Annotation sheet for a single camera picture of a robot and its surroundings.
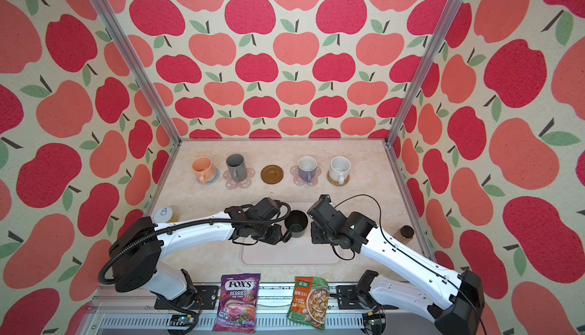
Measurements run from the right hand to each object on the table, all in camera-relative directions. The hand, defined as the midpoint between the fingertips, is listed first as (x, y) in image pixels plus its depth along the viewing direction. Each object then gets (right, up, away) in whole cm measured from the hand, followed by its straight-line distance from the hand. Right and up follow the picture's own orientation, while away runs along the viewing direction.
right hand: (316, 236), depth 76 cm
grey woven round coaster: (-45, +16, +29) cm, 55 cm away
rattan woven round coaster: (+11, +15, +27) cm, 33 cm away
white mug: (+13, +22, +28) cm, 38 cm away
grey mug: (-32, +23, +21) cm, 44 cm away
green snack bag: (-3, -20, -4) cm, 20 cm away
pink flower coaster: (-36, +15, +28) cm, 48 cm away
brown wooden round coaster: (-18, +19, +32) cm, 41 cm away
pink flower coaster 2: (-5, +16, +29) cm, 33 cm away
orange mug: (-50, +22, +29) cm, 62 cm away
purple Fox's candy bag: (-26, -22, -6) cm, 34 cm away
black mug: (-7, +1, +13) cm, 15 cm away
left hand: (-12, -5, +5) cm, 13 cm away
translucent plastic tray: (-6, -9, +10) cm, 15 cm away
